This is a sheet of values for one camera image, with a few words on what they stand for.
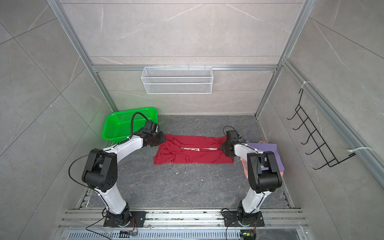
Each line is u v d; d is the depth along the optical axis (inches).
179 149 39.4
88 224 28.8
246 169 35.4
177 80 39.6
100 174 18.9
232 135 30.7
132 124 28.1
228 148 28.7
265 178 18.8
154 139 31.6
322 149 25.3
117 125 43.9
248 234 27.6
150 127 29.6
